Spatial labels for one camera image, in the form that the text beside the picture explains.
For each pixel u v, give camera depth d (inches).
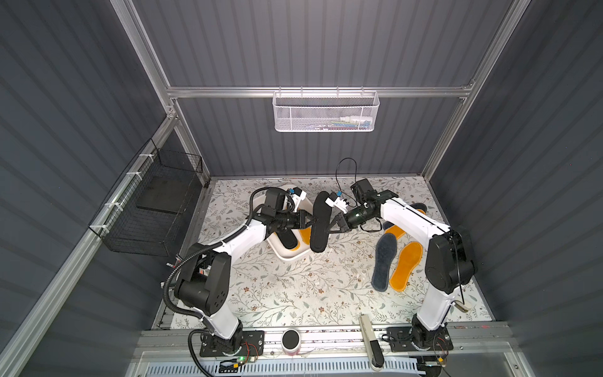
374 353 26.6
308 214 31.7
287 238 37.9
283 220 29.5
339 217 29.7
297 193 31.7
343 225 29.5
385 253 36.6
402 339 28.6
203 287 18.2
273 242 37.8
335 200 31.5
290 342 27.4
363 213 29.0
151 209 29.0
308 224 32.4
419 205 42.8
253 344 28.4
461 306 31.0
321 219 33.0
